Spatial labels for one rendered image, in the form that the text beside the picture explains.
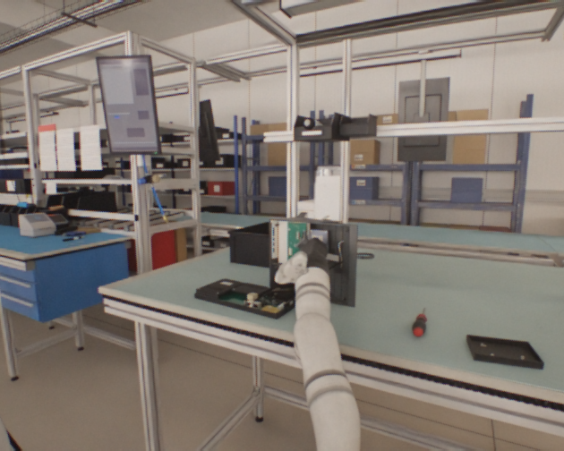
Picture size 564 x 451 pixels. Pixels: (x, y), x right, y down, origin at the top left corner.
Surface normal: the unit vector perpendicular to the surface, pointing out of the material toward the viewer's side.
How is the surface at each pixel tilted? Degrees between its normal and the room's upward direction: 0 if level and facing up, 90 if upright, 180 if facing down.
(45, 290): 90
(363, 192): 90
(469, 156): 90
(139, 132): 101
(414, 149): 98
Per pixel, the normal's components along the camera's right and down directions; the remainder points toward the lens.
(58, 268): 0.89, 0.07
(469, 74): -0.46, 0.13
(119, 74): -0.04, 0.33
